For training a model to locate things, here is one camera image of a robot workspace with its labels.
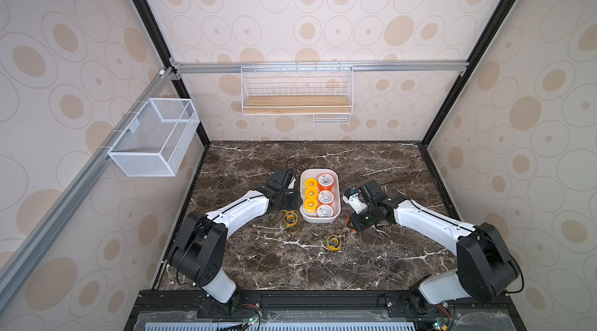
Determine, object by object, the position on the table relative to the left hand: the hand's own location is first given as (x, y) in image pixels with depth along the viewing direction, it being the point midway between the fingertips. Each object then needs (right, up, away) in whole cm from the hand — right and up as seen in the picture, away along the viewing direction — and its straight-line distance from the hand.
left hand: (304, 199), depth 88 cm
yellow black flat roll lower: (-6, -8, +4) cm, 11 cm away
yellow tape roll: (+3, +5, +15) cm, 16 cm away
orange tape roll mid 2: (+9, -6, +6) cm, 12 cm away
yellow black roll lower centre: (+11, -16, -2) cm, 19 cm away
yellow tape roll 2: (+3, +1, +12) cm, 12 cm away
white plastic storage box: (+3, -8, +4) cm, 9 cm away
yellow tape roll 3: (+3, -3, +7) cm, 8 cm away
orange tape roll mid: (+9, +6, +12) cm, 16 cm away
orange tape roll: (+9, -1, +10) cm, 13 cm away
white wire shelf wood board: (+9, +44, +12) cm, 47 cm away
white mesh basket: (-70, +24, +21) cm, 77 cm away
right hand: (+17, -9, -2) cm, 20 cm away
